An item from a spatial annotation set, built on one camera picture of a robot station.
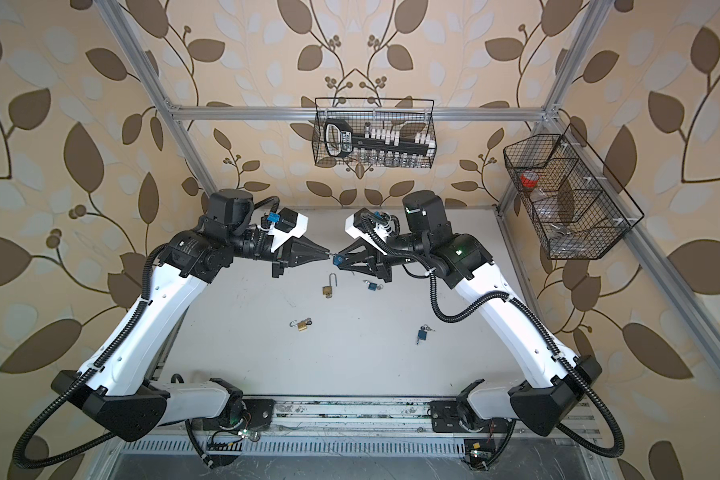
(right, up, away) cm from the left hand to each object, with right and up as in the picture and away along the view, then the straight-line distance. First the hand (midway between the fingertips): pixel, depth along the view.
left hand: (328, 251), depth 58 cm
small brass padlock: (-13, -24, +31) cm, 41 cm away
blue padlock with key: (+24, -26, +31) cm, 47 cm away
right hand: (+3, -2, +1) cm, 4 cm away
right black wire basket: (+60, +10, +14) cm, 62 cm away
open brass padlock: (-6, -15, +40) cm, 43 cm away
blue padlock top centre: (+9, -13, +40) cm, 43 cm away
